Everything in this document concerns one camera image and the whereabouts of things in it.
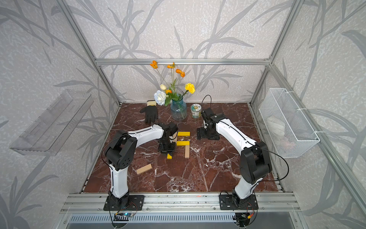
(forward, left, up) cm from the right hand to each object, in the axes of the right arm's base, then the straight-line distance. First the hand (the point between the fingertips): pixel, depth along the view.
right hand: (204, 136), depth 87 cm
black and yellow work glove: (+31, +41, -11) cm, 53 cm away
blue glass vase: (+22, +17, -1) cm, 28 cm away
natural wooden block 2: (-16, +36, -10) cm, 41 cm away
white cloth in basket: (-4, -38, +12) cm, 40 cm away
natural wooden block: (-5, +11, -10) cm, 16 cm away
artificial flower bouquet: (+13, +22, +22) cm, 34 cm away
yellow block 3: (-9, +22, -9) cm, 25 cm away
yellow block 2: (+1, +14, -11) cm, 18 cm away
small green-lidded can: (+26, +5, -2) cm, 26 cm away
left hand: (-7, +20, -10) cm, 24 cm away
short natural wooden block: (-1, +18, +3) cm, 18 cm away
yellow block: (+10, +14, -12) cm, 20 cm away
